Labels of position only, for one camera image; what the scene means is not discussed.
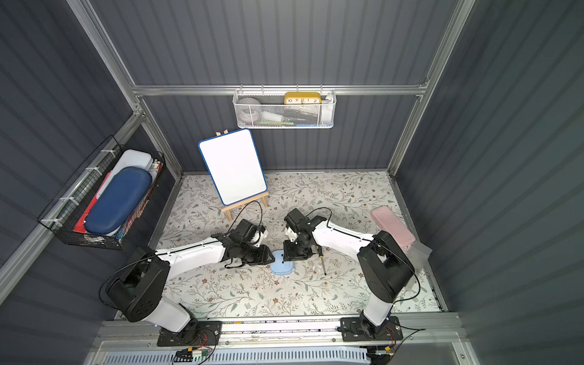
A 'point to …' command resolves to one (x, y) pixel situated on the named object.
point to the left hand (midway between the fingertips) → (272, 262)
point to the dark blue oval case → (119, 200)
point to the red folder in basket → (80, 226)
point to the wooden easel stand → (228, 209)
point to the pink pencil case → (387, 221)
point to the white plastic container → (130, 158)
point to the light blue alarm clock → (280, 266)
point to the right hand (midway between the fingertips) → (291, 256)
